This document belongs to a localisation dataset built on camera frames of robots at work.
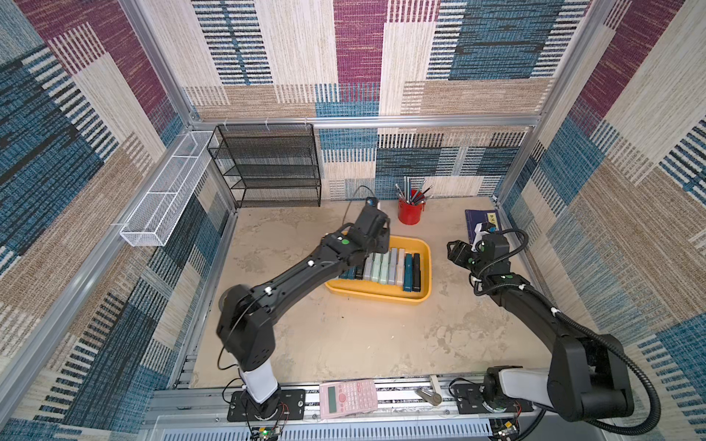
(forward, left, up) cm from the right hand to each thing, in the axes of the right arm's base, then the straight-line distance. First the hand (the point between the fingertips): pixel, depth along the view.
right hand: (458, 250), depth 89 cm
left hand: (0, +25, +9) cm, 26 cm away
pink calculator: (-39, +36, -12) cm, 54 cm away
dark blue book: (+26, -16, -13) cm, 34 cm away
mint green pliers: (0, +23, -9) cm, 25 cm away
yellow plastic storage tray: (-9, +31, -9) cm, 34 cm away
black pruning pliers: (-2, +32, -10) cm, 33 cm away
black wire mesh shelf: (+37, +66, +7) cm, 76 cm away
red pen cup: (+27, +11, -12) cm, 31 cm away
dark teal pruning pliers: (-3, +35, -9) cm, 36 cm away
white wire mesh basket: (-4, +84, +22) cm, 86 cm away
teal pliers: (-6, +16, -11) cm, 20 cm away
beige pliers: (0, +18, -9) cm, 20 cm away
